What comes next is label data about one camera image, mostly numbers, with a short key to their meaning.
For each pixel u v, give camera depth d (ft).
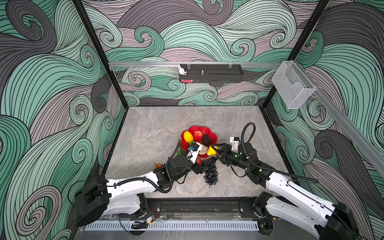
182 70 2.79
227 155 2.19
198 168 2.12
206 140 3.12
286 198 1.63
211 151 2.39
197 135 3.12
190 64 3.04
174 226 2.39
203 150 2.82
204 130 3.32
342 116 2.01
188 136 3.12
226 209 2.44
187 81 2.94
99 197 1.32
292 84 2.58
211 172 2.72
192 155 2.01
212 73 3.11
